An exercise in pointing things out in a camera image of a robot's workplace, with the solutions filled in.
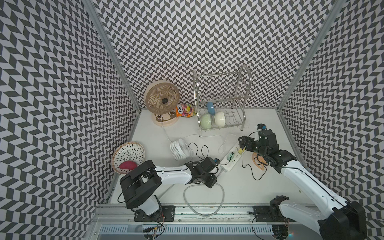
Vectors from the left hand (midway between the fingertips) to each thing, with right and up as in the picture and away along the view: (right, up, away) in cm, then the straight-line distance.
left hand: (213, 181), depth 83 cm
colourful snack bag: (-19, +42, +31) cm, 56 cm away
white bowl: (+5, +35, +14) cm, 38 cm away
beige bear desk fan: (-32, +48, +11) cm, 59 cm away
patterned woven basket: (-53, +15, +10) cm, 57 cm away
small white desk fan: (-18, +18, -1) cm, 26 cm away
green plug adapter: (+9, +13, +2) cm, 16 cm away
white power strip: (+11, +8, +3) cm, 14 cm away
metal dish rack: (+4, +47, -1) cm, 47 cm away
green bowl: (-4, +34, +12) cm, 36 cm away
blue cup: (0, +44, +27) cm, 52 cm away
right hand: (+17, +22, -2) cm, 28 cm away
